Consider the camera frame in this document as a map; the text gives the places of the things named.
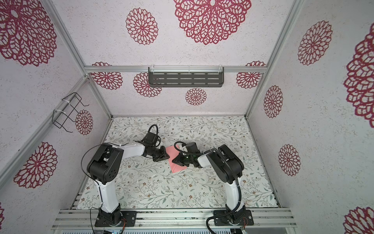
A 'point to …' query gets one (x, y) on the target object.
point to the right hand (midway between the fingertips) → (172, 159)
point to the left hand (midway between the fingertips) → (169, 158)
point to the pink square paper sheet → (173, 153)
